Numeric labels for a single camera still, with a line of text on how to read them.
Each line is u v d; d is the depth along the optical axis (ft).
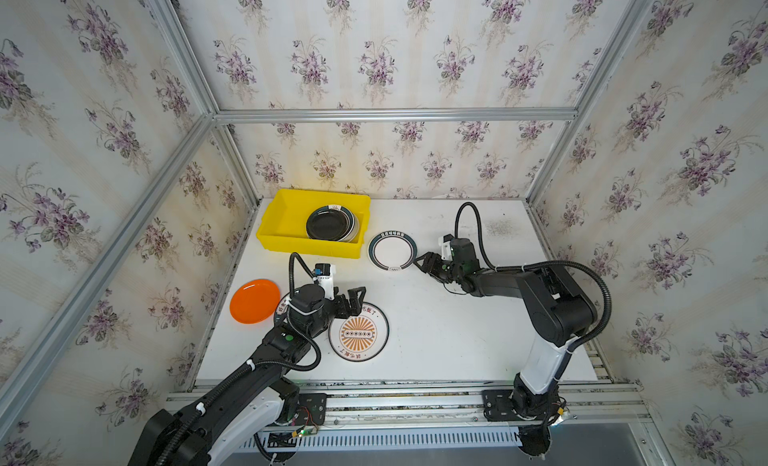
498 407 2.40
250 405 1.66
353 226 3.50
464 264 2.55
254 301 2.99
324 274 2.31
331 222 3.53
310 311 1.97
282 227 3.72
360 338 2.76
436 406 2.45
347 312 2.35
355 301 2.37
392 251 3.43
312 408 2.40
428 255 2.94
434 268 2.82
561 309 1.64
